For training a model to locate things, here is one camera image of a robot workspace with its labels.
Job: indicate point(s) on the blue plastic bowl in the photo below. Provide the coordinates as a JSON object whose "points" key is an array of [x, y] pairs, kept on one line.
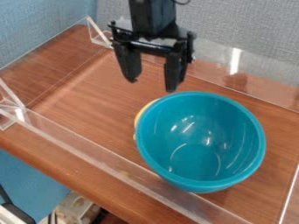
{"points": [[200, 140]]}

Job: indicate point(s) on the clear acrylic barrier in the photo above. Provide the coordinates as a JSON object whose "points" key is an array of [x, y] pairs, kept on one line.
{"points": [[251, 74], [118, 184]]}

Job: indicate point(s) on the yellow object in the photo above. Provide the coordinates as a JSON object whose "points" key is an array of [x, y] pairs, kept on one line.
{"points": [[139, 115]]}

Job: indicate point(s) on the clear acrylic front barrier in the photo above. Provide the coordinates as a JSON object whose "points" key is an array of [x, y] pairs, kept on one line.
{"points": [[118, 184]]}

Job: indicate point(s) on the clear acrylic corner bracket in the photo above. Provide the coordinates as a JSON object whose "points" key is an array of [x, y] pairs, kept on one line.
{"points": [[98, 36]]}

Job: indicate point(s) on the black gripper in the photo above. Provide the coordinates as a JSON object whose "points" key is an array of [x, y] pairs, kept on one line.
{"points": [[152, 22]]}

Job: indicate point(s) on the clear acrylic left bracket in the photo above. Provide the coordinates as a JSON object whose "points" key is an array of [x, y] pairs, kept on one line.
{"points": [[12, 109]]}

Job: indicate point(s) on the white device below table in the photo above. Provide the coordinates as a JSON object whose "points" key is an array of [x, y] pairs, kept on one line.
{"points": [[75, 210]]}

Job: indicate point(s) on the clear acrylic back barrier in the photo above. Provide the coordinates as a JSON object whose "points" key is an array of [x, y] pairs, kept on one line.
{"points": [[251, 74]]}

